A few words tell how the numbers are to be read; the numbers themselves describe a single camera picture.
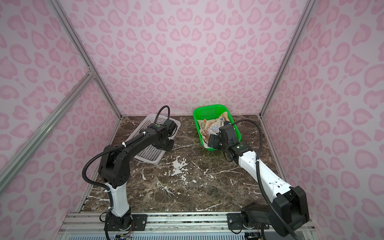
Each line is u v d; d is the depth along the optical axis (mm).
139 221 734
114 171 501
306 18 718
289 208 394
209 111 1199
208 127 1056
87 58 861
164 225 732
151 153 691
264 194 405
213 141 734
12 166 517
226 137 609
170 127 753
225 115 1068
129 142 549
